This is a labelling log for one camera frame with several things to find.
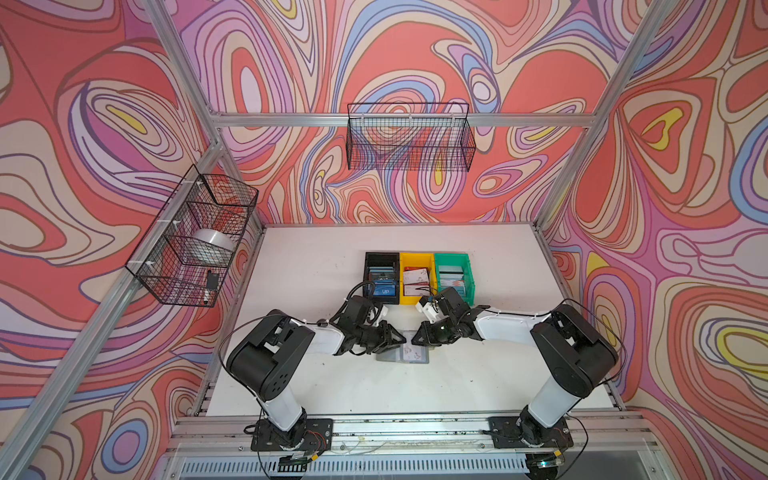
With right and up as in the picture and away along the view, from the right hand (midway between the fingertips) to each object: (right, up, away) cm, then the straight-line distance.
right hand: (417, 347), depth 88 cm
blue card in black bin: (-10, +16, +10) cm, 22 cm away
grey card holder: (-7, -2, -2) cm, 7 cm away
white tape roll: (-52, +30, -18) cm, 62 cm away
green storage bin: (+15, +22, +17) cm, 32 cm away
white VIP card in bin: (+1, +20, +14) cm, 24 cm away
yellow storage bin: (-3, +26, +12) cm, 29 cm away
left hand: (-3, +2, -3) cm, 5 cm away
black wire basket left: (-61, +26, -22) cm, 69 cm away
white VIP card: (-2, -1, -2) cm, 3 cm away
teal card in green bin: (+16, +16, +10) cm, 24 cm away
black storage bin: (-11, +22, +14) cm, 28 cm away
